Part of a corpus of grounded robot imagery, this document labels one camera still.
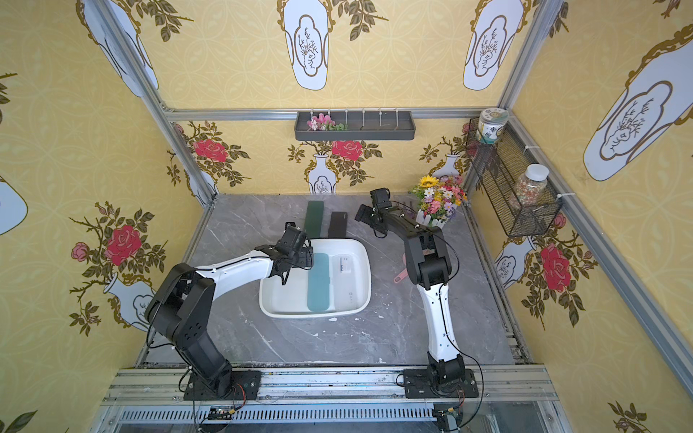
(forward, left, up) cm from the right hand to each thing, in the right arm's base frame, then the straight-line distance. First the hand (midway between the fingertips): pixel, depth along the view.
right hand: (375, 214), depth 111 cm
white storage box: (-37, +29, -1) cm, 47 cm away
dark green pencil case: (-2, +26, -2) cm, 26 cm away
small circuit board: (-68, +42, -5) cm, 81 cm away
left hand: (-22, +31, +4) cm, 38 cm away
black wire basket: (+5, -43, +22) cm, 48 cm away
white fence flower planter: (-3, -22, +13) cm, 26 cm away
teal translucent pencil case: (-32, +20, -1) cm, 37 cm away
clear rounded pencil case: (-30, +11, -2) cm, 32 cm away
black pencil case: (-5, +15, -2) cm, 16 cm away
